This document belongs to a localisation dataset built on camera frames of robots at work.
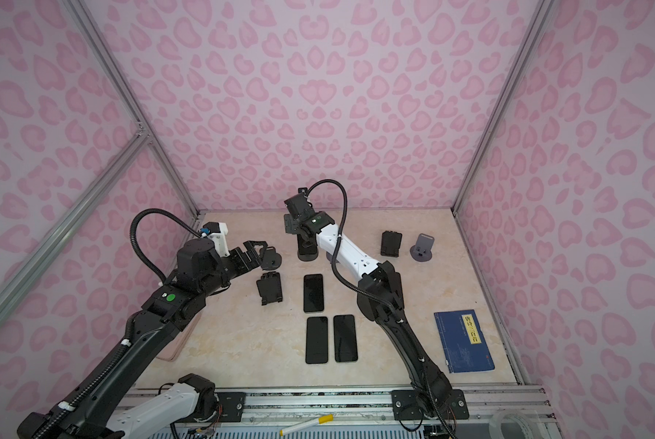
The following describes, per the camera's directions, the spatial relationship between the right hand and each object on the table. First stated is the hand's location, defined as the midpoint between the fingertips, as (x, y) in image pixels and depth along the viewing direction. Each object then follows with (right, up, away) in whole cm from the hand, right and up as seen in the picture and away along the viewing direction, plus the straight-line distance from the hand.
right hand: (304, 215), depth 97 cm
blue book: (+50, -40, -13) cm, 66 cm away
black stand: (-11, -24, -5) cm, 27 cm away
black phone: (+5, -39, -13) cm, 42 cm away
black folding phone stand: (+32, -10, +7) cm, 34 cm away
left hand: (-10, -9, -24) cm, 28 cm away
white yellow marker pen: (+4, -56, -26) cm, 62 cm away
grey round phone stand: (+43, -13, +4) cm, 45 cm away
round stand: (+1, -12, +5) cm, 13 cm away
